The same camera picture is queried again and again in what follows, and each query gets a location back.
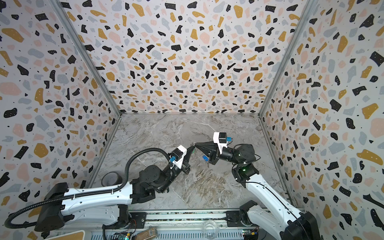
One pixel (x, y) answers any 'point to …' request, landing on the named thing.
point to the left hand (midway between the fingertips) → (194, 145)
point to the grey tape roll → (111, 178)
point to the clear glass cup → (210, 229)
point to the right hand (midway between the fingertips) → (196, 145)
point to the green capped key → (193, 152)
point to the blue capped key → (206, 158)
